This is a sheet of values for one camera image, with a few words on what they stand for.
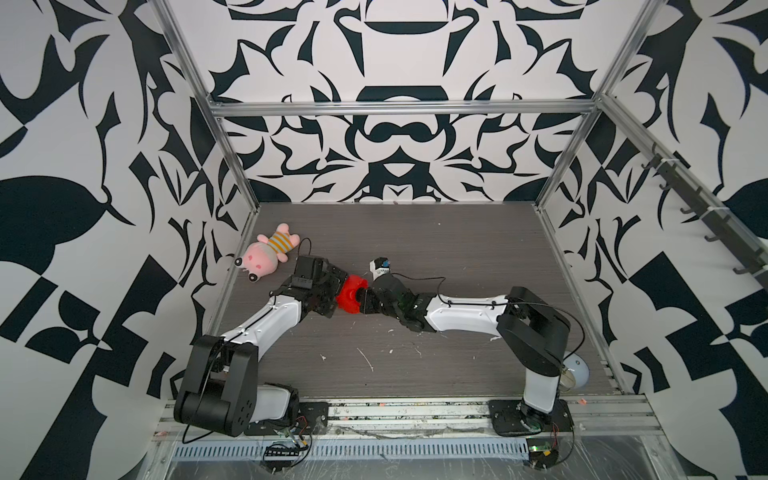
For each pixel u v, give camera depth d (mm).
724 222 548
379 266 791
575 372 742
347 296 830
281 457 727
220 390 418
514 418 743
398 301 675
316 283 716
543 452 712
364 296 827
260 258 961
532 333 484
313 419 738
